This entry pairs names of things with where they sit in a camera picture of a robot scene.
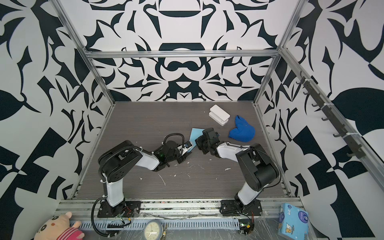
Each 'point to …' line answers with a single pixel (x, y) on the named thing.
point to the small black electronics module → (246, 226)
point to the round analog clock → (152, 230)
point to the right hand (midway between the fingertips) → (194, 140)
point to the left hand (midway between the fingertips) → (190, 146)
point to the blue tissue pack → (293, 222)
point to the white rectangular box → (219, 115)
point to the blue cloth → (244, 132)
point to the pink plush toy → (58, 227)
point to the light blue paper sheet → (195, 133)
